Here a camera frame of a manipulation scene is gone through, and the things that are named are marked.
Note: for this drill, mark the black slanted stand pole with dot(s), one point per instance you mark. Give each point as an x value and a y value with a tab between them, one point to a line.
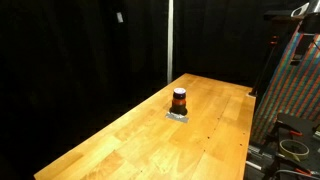
265	68

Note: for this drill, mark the small white tag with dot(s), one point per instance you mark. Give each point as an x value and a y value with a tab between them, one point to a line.
119	17

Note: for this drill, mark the orange clamp on pole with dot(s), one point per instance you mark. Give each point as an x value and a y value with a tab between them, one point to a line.
273	42

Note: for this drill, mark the aluminium rail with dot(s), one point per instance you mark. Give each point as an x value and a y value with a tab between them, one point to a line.
255	157

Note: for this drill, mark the small grey base plate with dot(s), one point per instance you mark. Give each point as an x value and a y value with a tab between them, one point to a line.
176	117

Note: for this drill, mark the black flat plate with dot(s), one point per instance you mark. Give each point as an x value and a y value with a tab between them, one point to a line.
296	121

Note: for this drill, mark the colourful striped board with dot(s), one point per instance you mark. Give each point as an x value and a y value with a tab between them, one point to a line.
296	86

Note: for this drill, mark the white vertical pole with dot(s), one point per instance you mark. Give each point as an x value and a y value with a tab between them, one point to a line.
170	40

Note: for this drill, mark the beige tape roll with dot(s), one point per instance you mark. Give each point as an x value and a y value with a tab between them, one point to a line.
287	151

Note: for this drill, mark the dark cup with purple top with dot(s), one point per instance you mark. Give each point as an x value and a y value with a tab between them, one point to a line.
179	108

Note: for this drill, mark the black curtain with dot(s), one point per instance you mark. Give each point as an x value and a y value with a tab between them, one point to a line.
66	66

